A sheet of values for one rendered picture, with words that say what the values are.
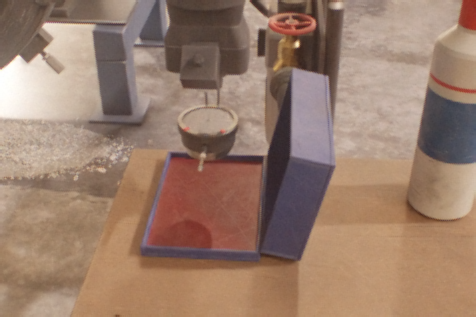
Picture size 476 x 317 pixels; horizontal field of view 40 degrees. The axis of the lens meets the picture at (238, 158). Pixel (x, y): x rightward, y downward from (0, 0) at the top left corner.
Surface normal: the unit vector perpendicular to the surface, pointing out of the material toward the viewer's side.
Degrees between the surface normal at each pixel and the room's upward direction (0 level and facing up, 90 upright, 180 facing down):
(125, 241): 0
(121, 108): 90
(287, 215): 90
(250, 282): 0
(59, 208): 0
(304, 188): 90
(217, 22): 98
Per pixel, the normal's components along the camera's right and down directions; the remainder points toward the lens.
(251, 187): 0.00, -0.83
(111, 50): -0.07, 0.56
